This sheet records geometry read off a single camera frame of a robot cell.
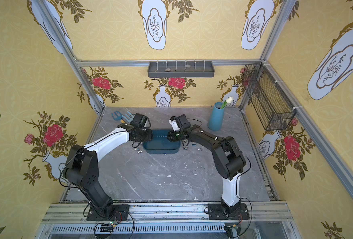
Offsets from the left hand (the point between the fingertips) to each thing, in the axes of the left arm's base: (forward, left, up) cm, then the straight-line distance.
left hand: (150, 136), depth 93 cm
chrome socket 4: (-6, -31, -7) cm, 33 cm away
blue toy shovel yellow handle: (+27, +29, -10) cm, 41 cm away
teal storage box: (-1, -6, -7) cm, 9 cm away
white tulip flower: (+10, -46, +21) cm, 52 cm away
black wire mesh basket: (-2, -66, +25) cm, 70 cm away
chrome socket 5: (-4, -22, -9) cm, 24 cm away
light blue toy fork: (+22, +18, -9) cm, 30 cm away
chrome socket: (-6, +7, -8) cm, 13 cm away
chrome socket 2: (-3, +9, -9) cm, 13 cm away
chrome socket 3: (-20, -23, +22) cm, 38 cm away
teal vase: (+10, -42, +6) cm, 44 cm away
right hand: (-1, -10, -1) cm, 10 cm away
